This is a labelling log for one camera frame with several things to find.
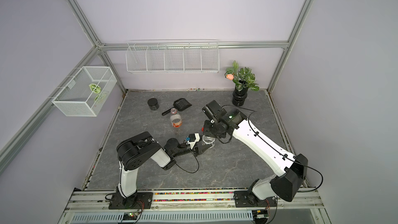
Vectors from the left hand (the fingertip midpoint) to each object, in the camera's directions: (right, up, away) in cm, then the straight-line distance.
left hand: (211, 141), depth 80 cm
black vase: (+20, +24, +25) cm, 40 cm away
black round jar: (-40, +20, +29) cm, 53 cm away
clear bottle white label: (-1, 0, +3) cm, 3 cm away
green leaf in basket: (-61, +29, -1) cm, 68 cm away
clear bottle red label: (-20, +11, +10) cm, 25 cm away
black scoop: (-21, +20, +28) cm, 41 cm away
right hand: (-2, +6, -6) cm, 9 cm away
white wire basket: (-68, +25, +2) cm, 72 cm away
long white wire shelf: (-24, +51, +19) cm, 60 cm away
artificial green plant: (+18, +35, +8) cm, 40 cm away
